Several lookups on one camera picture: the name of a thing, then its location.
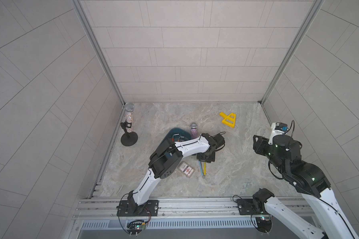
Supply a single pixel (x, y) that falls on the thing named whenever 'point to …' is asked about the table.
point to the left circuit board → (135, 227)
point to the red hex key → (173, 138)
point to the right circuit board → (264, 223)
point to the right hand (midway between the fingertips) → (253, 136)
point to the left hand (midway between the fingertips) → (210, 161)
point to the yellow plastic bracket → (229, 120)
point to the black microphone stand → (130, 138)
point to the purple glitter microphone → (194, 131)
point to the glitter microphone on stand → (129, 107)
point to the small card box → (186, 169)
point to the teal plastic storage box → (168, 135)
